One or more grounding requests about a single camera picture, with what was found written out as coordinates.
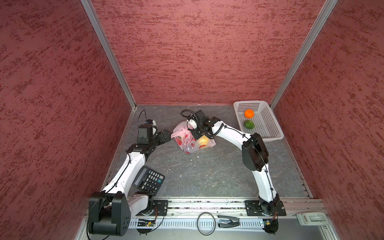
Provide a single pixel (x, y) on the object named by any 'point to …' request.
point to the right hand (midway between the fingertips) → (194, 135)
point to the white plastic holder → (312, 218)
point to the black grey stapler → (227, 221)
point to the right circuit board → (271, 226)
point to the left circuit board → (144, 222)
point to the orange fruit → (249, 113)
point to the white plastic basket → (255, 117)
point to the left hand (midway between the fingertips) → (164, 137)
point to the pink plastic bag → (187, 142)
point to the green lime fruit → (249, 124)
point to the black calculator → (148, 180)
